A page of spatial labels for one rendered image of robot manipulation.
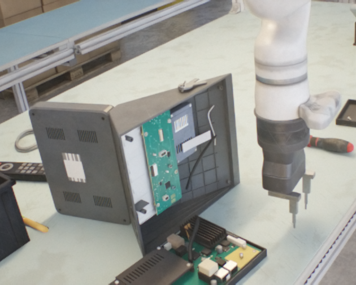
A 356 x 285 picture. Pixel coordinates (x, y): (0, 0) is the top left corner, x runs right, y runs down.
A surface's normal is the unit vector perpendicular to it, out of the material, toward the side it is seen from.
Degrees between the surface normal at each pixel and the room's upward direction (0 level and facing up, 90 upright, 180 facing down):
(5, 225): 90
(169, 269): 0
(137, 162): 90
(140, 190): 90
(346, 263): 0
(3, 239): 90
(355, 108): 0
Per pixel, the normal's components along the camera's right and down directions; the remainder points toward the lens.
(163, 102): -0.12, -0.88
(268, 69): -0.57, 0.44
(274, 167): -0.54, 0.13
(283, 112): -0.15, 0.47
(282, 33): -0.12, -0.75
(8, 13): 0.78, 0.20
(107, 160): -0.38, 0.47
